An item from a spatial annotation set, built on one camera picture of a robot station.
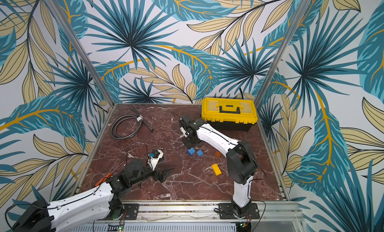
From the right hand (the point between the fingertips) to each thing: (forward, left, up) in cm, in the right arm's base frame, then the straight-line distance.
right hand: (191, 142), depth 89 cm
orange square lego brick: (-4, -17, -8) cm, 19 cm away
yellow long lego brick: (-14, -14, -8) cm, 22 cm away
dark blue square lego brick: (-4, 0, -3) cm, 5 cm away
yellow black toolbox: (+15, -24, +8) cm, 30 cm away
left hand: (-14, +12, +2) cm, 19 cm away
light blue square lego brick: (-3, -5, -7) cm, 10 cm away
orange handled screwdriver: (-16, +48, -8) cm, 51 cm away
